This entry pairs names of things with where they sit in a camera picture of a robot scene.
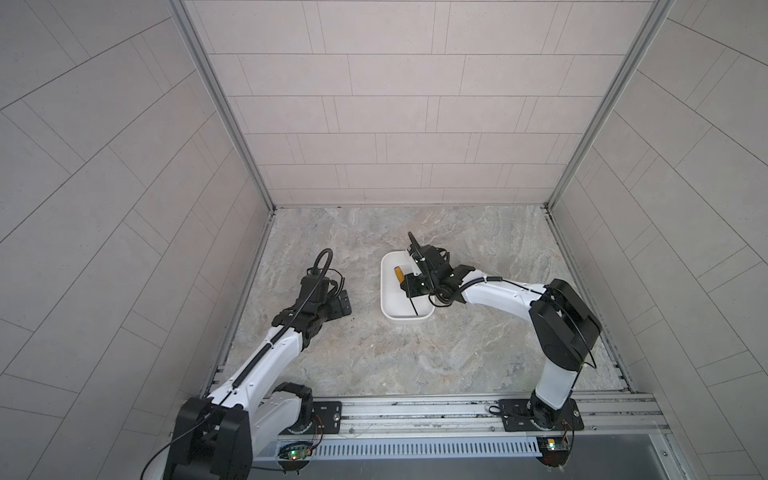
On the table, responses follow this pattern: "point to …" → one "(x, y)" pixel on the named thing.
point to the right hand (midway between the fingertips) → (400, 286)
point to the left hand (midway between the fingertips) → (341, 296)
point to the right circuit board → (555, 450)
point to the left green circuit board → (296, 451)
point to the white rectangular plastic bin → (394, 301)
